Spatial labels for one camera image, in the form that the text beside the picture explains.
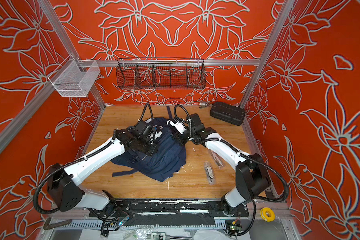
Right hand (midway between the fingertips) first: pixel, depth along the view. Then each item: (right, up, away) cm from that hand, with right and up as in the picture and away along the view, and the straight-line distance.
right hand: (171, 136), depth 81 cm
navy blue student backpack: (-1, -11, -3) cm, 12 cm away
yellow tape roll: (+48, -37, -10) cm, 61 cm away
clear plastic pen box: (+22, -22, +2) cm, 31 cm away
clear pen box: (+29, -16, +9) cm, 34 cm away
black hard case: (+43, +13, +26) cm, 51 cm away
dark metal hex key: (-58, -41, -13) cm, 72 cm away
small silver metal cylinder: (+24, +22, +36) cm, 48 cm away
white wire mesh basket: (-62, +35, +11) cm, 72 cm away
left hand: (-7, -7, -3) cm, 10 cm away
